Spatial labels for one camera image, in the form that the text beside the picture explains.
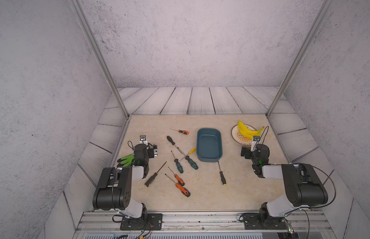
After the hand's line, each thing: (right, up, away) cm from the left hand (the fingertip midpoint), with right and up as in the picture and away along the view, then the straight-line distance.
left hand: (148, 144), depth 94 cm
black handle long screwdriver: (+15, -1, +10) cm, 18 cm away
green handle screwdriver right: (+28, -12, -3) cm, 31 cm away
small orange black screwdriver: (+21, +8, +13) cm, 26 cm away
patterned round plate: (+61, +3, +11) cm, 62 cm away
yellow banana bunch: (+66, +7, +10) cm, 67 cm away
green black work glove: (-12, -10, -4) cm, 16 cm away
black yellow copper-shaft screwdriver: (+3, -20, -10) cm, 23 cm away
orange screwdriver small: (+20, -19, -8) cm, 29 cm away
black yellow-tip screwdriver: (+45, -18, -6) cm, 49 cm away
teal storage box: (+39, -1, +7) cm, 40 cm away
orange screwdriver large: (+23, -23, -14) cm, 35 cm away
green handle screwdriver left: (+20, -13, -4) cm, 24 cm away
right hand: (+66, -1, 0) cm, 66 cm away
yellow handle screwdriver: (+27, -5, +4) cm, 28 cm away
